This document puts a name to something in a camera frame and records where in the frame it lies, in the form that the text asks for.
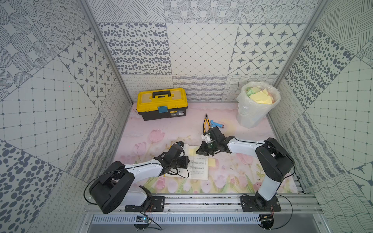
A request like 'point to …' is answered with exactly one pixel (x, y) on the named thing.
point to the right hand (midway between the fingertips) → (197, 153)
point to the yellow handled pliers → (206, 120)
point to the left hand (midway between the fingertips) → (189, 158)
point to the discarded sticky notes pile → (260, 94)
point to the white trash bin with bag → (256, 102)
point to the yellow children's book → (197, 167)
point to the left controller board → (142, 222)
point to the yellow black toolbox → (162, 103)
